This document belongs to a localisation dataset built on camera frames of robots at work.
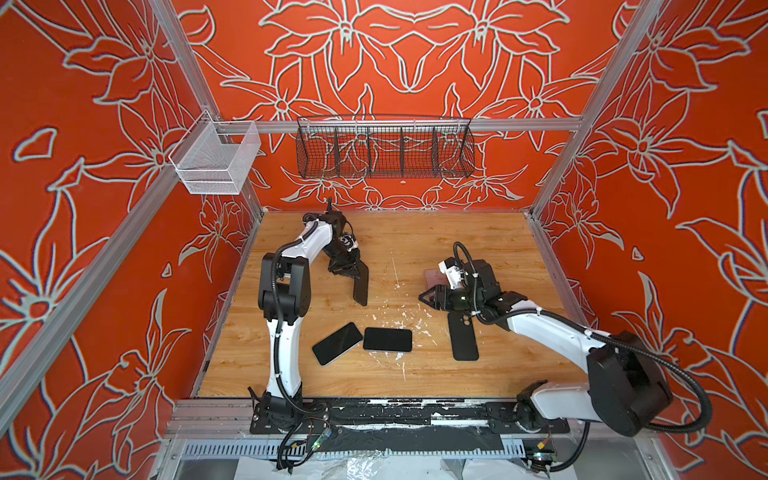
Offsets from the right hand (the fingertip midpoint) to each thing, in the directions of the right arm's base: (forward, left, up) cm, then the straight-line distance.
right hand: (420, 297), depth 82 cm
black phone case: (-6, -13, -13) cm, 20 cm away
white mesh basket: (+40, +64, +20) cm, 78 cm away
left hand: (+13, +19, -6) cm, 23 cm away
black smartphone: (-8, +25, -12) cm, 29 cm away
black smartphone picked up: (+9, +18, -7) cm, 21 cm away
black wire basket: (+46, +9, +19) cm, 51 cm away
